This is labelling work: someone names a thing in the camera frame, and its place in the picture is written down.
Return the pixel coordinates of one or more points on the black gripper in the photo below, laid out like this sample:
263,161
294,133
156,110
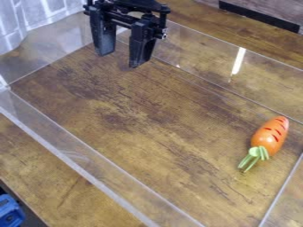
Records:
143,16

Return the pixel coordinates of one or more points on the blue plastic object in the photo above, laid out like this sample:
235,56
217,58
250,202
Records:
11,212

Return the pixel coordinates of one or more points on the white curtain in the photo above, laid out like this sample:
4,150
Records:
24,15

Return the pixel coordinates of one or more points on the orange toy carrot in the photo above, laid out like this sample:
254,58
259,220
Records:
266,142

